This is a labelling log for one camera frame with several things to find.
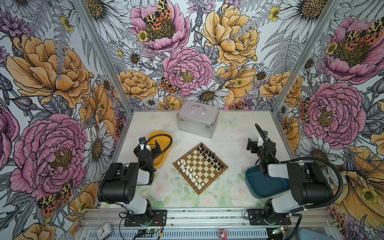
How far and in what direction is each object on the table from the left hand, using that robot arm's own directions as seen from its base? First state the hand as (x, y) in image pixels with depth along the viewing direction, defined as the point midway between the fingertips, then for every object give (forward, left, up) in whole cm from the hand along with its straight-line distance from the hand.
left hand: (149, 145), depth 93 cm
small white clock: (-42, +14, -6) cm, 44 cm away
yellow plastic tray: (-6, -12, +16) cm, 21 cm away
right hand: (+1, -66, 0) cm, 66 cm away
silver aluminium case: (+17, -30, +6) cm, 35 cm away
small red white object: (-44, -40, -2) cm, 60 cm away
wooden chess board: (-12, -31, -6) cm, 34 cm away
